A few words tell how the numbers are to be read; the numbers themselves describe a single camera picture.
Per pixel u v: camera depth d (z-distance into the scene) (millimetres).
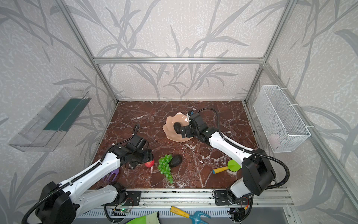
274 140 731
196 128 640
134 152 629
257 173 426
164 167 806
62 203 380
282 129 609
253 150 459
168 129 992
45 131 634
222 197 739
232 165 843
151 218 679
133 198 724
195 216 669
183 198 754
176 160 838
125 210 703
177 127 980
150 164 825
